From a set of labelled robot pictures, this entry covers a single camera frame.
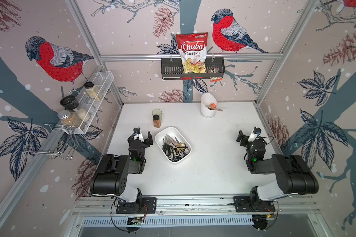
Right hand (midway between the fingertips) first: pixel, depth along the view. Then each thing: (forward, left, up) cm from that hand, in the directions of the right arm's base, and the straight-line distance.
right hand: (247, 130), depth 91 cm
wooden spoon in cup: (+22, +19, -1) cm, 29 cm away
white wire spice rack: (+20, +92, +22) cm, 97 cm away
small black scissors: (-12, +50, -6) cm, 52 cm away
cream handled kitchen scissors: (-7, +47, -8) cm, 48 cm away
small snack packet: (+23, +23, +22) cm, 39 cm away
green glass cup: (+19, +62, -5) cm, 65 cm away
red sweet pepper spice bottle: (+8, +59, -3) cm, 60 cm away
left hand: (-2, +65, +1) cm, 66 cm away
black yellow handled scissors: (-9, +42, -7) cm, 43 cm away
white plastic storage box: (+1, +48, -6) cm, 48 cm away
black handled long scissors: (-17, +43, -8) cm, 47 cm away
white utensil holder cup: (+24, +22, -3) cm, 33 cm away
